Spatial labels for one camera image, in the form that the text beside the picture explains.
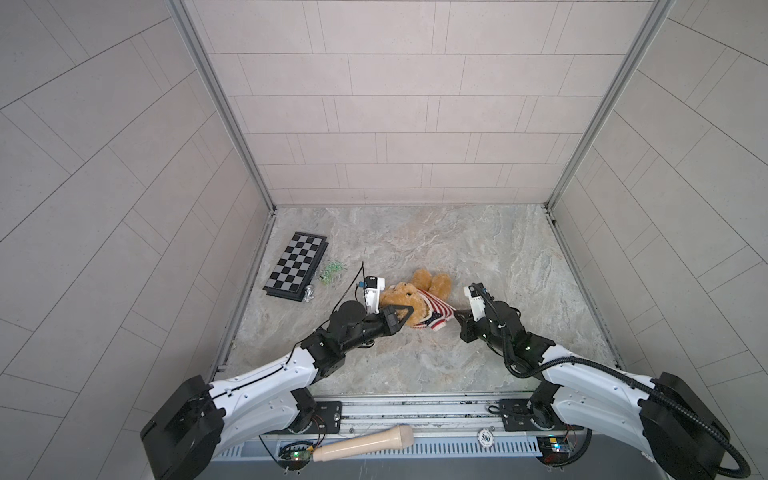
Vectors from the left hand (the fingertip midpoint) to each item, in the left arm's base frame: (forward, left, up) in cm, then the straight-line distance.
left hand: (420, 313), depth 72 cm
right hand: (+4, -10, -11) cm, 15 cm away
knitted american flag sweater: (+3, -6, -6) cm, 9 cm away
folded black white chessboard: (+21, +38, -13) cm, 46 cm away
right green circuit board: (-26, -31, -15) cm, 43 cm away
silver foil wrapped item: (+12, +33, -15) cm, 38 cm away
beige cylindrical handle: (-24, +5, -11) cm, 27 cm away
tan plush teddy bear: (+4, +3, +1) cm, 5 cm away
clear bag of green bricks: (+22, +28, -16) cm, 39 cm away
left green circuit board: (-28, +28, -13) cm, 41 cm away
